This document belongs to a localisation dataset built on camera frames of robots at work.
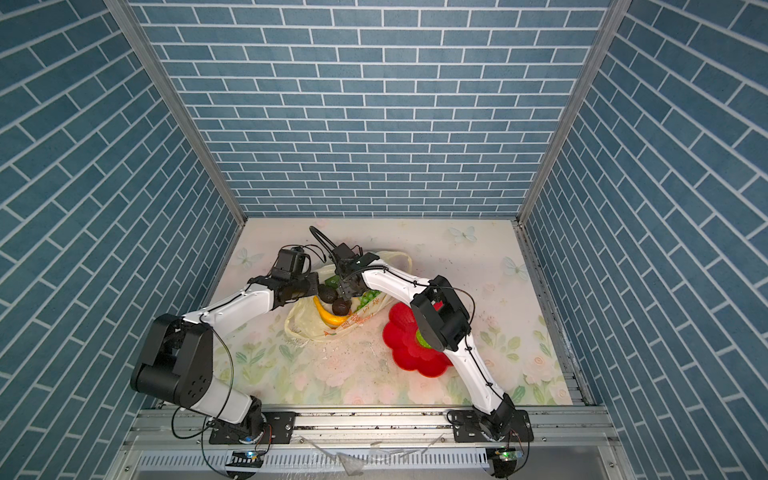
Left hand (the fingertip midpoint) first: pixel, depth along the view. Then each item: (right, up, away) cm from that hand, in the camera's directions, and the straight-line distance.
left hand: (317, 281), depth 93 cm
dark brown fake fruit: (+8, -7, -2) cm, 11 cm away
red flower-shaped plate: (+28, -20, -7) cm, 35 cm away
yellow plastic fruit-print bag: (-1, -11, -7) cm, 13 cm away
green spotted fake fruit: (+33, -16, -8) cm, 37 cm away
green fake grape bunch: (+16, -5, -2) cm, 17 cm away
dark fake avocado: (+3, -4, 0) cm, 5 cm away
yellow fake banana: (+5, -11, -3) cm, 13 cm away
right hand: (+11, -1, +4) cm, 12 cm away
